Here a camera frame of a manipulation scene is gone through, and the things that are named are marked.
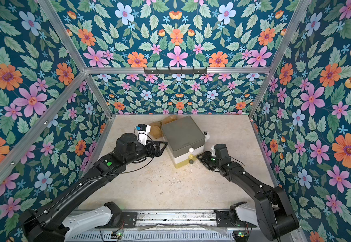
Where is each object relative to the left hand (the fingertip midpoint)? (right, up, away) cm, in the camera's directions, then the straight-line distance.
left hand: (162, 143), depth 70 cm
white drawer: (+7, -10, +11) cm, 16 cm away
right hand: (+18, -10, +15) cm, 25 cm away
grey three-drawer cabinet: (+10, 0, +10) cm, 14 cm away
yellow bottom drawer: (+14, -12, +20) cm, 28 cm away
